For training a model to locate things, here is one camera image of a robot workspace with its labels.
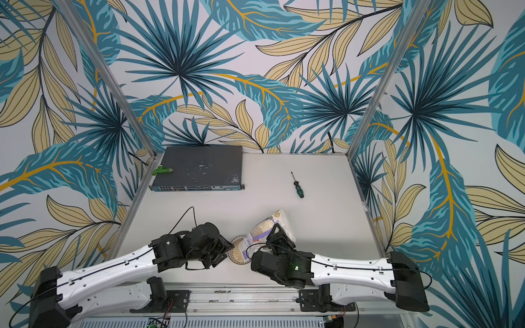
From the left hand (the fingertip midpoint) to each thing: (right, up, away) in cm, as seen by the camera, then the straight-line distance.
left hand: (232, 252), depth 73 cm
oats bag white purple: (+10, +6, +2) cm, 12 cm away
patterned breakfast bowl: (-1, -4, +9) cm, 10 cm away
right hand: (+15, +8, -1) cm, 16 cm away
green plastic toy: (-41, +30, +31) cm, 60 cm away
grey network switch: (-23, +31, +34) cm, 52 cm away
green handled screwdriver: (+29, +21, +31) cm, 47 cm away
